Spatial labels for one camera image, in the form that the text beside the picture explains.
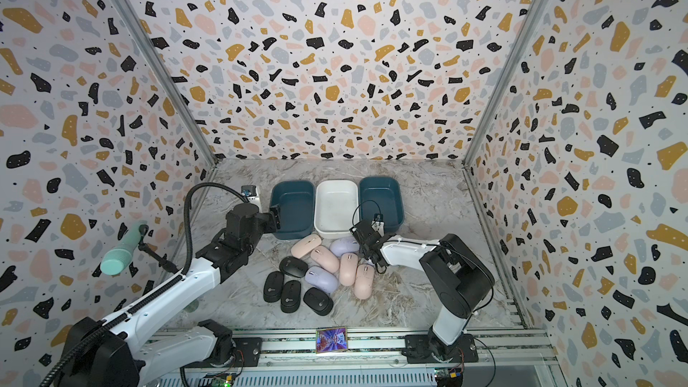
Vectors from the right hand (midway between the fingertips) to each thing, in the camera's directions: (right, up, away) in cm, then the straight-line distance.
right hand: (374, 246), depth 95 cm
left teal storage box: (-31, +15, +14) cm, 38 cm away
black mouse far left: (-32, -9, -12) cm, 36 cm away
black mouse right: (-18, -13, -15) cm, 26 cm away
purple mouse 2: (-4, -4, -3) cm, 7 cm away
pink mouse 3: (-9, -6, -8) cm, 13 cm away
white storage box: (-15, +14, +12) cm, 24 cm away
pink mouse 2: (-17, -3, -6) cm, 18 cm away
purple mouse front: (-19, -8, -10) cm, 22 cm away
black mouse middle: (-26, -12, -13) cm, 32 cm away
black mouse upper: (-27, -5, -7) cm, 28 cm away
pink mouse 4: (-4, -8, -10) cm, 14 cm away
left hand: (-31, +15, -13) cm, 37 cm away
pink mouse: (-25, 0, -3) cm, 25 cm away
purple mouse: (-11, +1, -3) cm, 11 cm away
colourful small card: (-14, -21, -20) cm, 33 cm away
